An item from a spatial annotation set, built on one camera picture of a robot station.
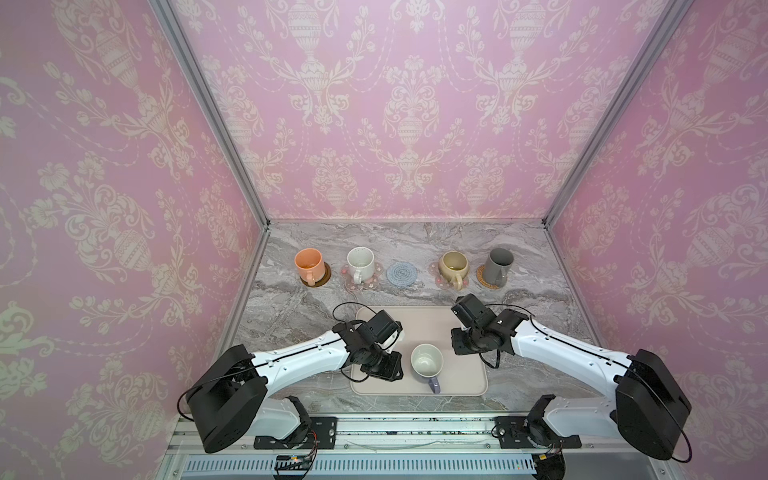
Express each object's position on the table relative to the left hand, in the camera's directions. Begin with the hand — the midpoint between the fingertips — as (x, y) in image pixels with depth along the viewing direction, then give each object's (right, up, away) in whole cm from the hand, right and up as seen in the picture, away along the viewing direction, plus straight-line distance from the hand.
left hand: (401, 379), depth 78 cm
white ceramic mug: (-13, +29, +27) cm, 42 cm away
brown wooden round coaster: (-26, +23, +25) cm, 43 cm away
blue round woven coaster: (+1, +25, +28) cm, 37 cm away
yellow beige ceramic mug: (+19, +28, +25) cm, 42 cm away
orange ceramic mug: (-30, +29, +23) cm, 48 cm away
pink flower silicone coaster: (-11, +22, +25) cm, 35 cm away
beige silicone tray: (+16, 0, +4) cm, 17 cm away
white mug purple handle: (+8, +2, +7) cm, 10 cm away
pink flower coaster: (+13, +27, +28) cm, 41 cm away
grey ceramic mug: (+31, +29, +17) cm, 46 cm away
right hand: (+16, +7, +6) cm, 19 cm away
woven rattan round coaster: (+29, +24, +25) cm, 45 cm away
